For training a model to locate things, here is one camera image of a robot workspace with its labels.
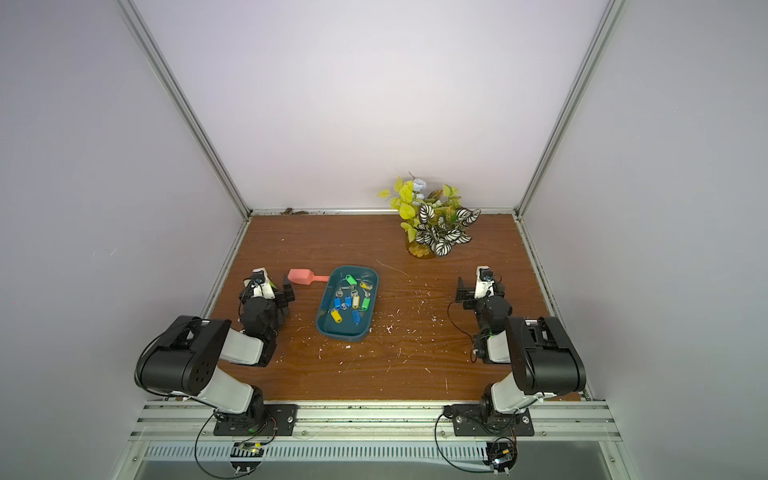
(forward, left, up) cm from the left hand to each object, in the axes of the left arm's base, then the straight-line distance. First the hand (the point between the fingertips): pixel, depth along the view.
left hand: (272, 276), depth 89 cm
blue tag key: (-3, -19, -10) cm, 22 cm away
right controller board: (-42, -64, -12) cm, 78 cm away
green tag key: (+5, -23, -10) cm, 25 cm away
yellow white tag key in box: (-2, -25, -10) cm, 27 cm away
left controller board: (-42, -1, -13) cm, 44 cm away
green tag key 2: (-4, -28, -11) cm, 30 cm away
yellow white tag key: (+3, -28, -10) cm, 30 cm away
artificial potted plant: (+11, -49, +13) cm, 52 cm away
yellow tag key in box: (-8, -19, -11) cm, 23 cm away
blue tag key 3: (-3, -23, -10) cm, 25 cm away
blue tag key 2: (-7, -26, -11) cm, 29 cm away
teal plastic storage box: (-14, -24, -7) cm, 29 cm away
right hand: (+2, -64, 0) cm, 64 cm away
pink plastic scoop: (+5, -7, -8) cm, 12 cm away
